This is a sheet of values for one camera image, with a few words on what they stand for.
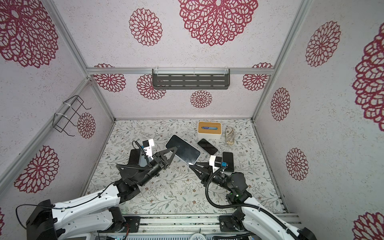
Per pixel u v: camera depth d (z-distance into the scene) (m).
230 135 1.06
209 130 1.09
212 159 0.55
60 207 0.43
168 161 0.59
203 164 0.62
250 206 0.53
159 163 0.56
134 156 0.97
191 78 0.93
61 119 0.73
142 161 1.00
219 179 0.58
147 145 0.61
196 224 0.75
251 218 0.53
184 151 0.62
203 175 0.59
